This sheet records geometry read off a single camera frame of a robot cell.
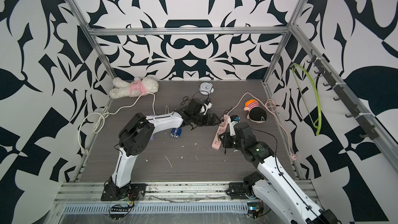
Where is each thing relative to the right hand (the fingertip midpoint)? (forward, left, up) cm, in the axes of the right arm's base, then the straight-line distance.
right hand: (221, 133), depth 78 cm
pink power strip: (0, +2, -11) cm, 11 cm away
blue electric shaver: (+6, +24, -11) cm, 27 cm away
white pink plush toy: (+36, +52, -4) cm, 63 cm away
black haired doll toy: (+15, -23, -6) cm, 28 cm away
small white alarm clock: (+40, +6, -10) cm, 42 cm away
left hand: (+12, +1, -6) cm, 14 cm away
